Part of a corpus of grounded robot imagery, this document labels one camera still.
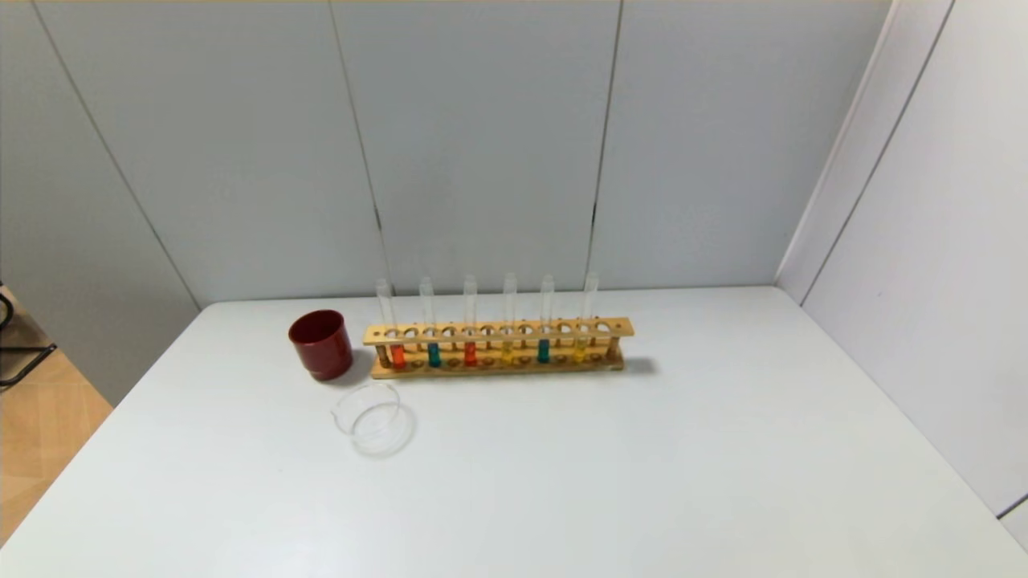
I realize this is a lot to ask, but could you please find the wooden test tube rack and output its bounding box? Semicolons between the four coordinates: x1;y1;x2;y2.
362;316;635;380

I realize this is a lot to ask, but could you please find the yellow pigment test tube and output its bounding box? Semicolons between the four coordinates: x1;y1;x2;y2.
573;271;600;363
502;272;518;365

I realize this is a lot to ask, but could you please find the clear glass beaker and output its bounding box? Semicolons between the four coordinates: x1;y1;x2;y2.
330;382;415;458

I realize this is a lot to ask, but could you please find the red pigment test tube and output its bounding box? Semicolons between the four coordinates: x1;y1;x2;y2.
376;278;406;369
463;275;479;368

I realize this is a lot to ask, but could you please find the dark red cup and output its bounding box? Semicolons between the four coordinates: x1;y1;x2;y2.
288;310;353;381

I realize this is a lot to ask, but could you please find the black metal chair frame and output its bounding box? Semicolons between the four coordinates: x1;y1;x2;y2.
0;283;58;391

